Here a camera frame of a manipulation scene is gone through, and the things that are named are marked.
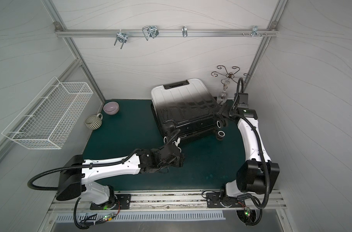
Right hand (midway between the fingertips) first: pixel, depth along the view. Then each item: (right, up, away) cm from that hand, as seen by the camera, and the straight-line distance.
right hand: (228, 110), depth 82 cm
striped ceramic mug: (-91, -8, +22) cm, 94 cm away
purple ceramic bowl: (-82, +3, +30) cm, 87 cm away
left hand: (-26, -25, -8) cm, 37 cm away
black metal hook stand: (+4, +23, +11) cm, 26 cm away
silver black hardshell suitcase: (-23, +3, +7) cm, 24 cm away
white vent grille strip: (-71, -54, -10) cm, 90 cm away
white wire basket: (-92, -5, -13) cm, 93 cm away
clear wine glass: (+1, +10, +9) cm, 14 cm away
